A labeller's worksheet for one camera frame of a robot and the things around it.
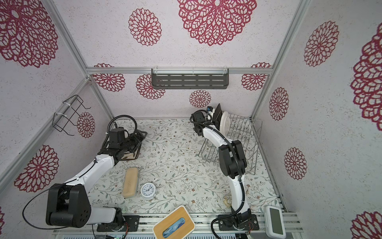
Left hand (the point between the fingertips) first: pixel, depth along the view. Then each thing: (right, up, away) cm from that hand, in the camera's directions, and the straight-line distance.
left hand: (144, 139), depth 87 cm
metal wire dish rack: (+72, +6, +32) cm, 79 cm away
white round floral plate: (+50, +10, +10) cm, 52 cm away
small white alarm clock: (+4, -28, -6) cm, 29 cm away
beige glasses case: (-7, -24, -3) cm, 26 cm away
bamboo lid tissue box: (+21, -40, -17) cm, 48 cm away
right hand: (+44, +12, +9) cm, 46 cm away
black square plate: (+44, +15, +10) cm, 48 cm away
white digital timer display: (+67, -40, -17) cm, 80 cm away
